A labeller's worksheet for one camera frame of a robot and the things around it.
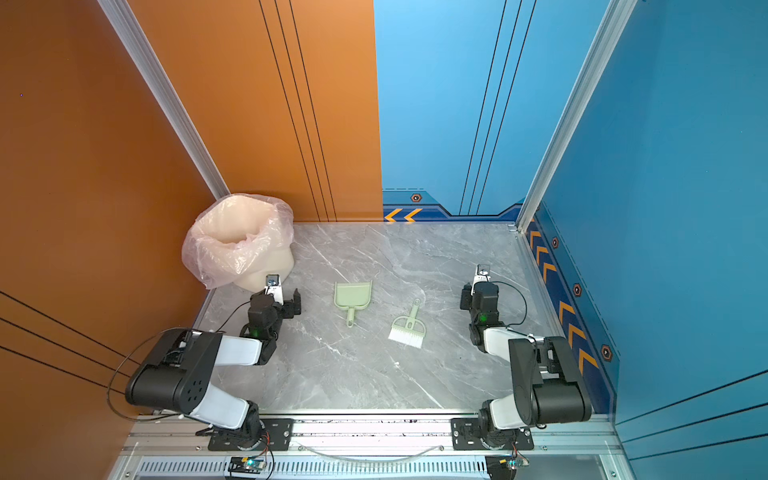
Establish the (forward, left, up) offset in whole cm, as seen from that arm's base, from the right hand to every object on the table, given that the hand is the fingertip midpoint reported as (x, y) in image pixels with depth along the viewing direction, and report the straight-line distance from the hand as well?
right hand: (474, 284), depth 93 cm
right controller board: (-46, -1, -9) cm, 47 cm away
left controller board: (-46, +61, -8) cm, 76 cm away
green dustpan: (0, +39, -7) cm, 40 cm away
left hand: (-1, +61, +1) cm, 61 cm away
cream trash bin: (+2, +66, +21) cm, 69 cm away
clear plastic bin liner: (-1, +80, +19) cm, 82 cm away
